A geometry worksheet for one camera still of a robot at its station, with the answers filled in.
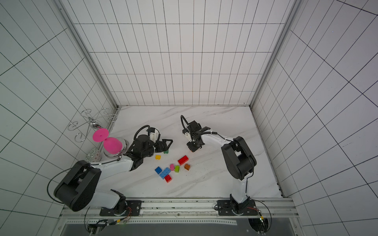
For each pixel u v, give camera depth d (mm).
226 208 722
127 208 717
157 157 901
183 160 889
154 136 794
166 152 923
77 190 425
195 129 752
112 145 772
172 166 854
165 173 833
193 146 833
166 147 780
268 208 693
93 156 896
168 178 813
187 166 854
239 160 493
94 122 739
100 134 694
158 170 846
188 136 869
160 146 775
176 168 851
